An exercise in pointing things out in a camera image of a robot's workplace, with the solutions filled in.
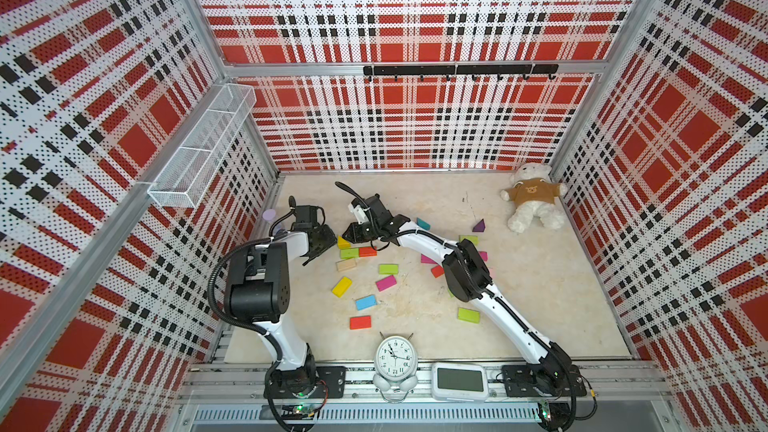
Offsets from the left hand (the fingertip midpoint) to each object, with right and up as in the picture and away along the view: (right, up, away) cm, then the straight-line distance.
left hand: (334, 238), depth 100 cm
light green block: (+6, -4, -4) cm, 8 cm away
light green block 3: (+42, -20, -17) cm, 49 cm away
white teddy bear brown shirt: (+70, +15, +4) cm, 72 cm away
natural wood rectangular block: (+5, -8, -5) cm, 10 cm away
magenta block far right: (+50, -5, -4) cm, 50 cm away
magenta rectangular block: (+18, -13, -9) cm, 24 cm away
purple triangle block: (+50, +4, +1) cm, 50 cm away
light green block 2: (+20, -9, -7) cm, 23 cm away
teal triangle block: (+31, +4, +4) cm, 31 cm away
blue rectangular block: (+12, -17, -14) cm, 25 cm away
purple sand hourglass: (-21, +8, -4) cm, 23 cm away
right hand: (+4, +1, 0) cm, 5 cm away
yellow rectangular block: (+5, -14, -10) cm, 17 cm away
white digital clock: (+37, -31, -30) cm, 56 cm away
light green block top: (+48, 0, +1) cm, 48 cm away
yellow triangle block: (+3, -1, -3) cm, 4 cm away
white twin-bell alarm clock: (+22, -28, -27) cm, 44 cm away
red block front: (+11, -22, -16) cm, 29 cm away
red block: (+12, -4, -5) cm, 13 cm away
